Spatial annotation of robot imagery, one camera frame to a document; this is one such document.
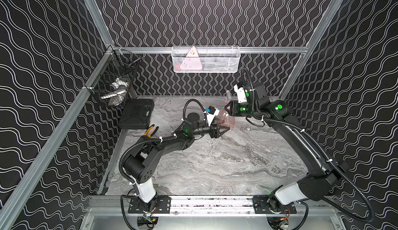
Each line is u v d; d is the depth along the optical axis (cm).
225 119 73
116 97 74
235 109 62
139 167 47
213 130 72
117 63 98
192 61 90
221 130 73
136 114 103
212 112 72
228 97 71
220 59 103
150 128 101
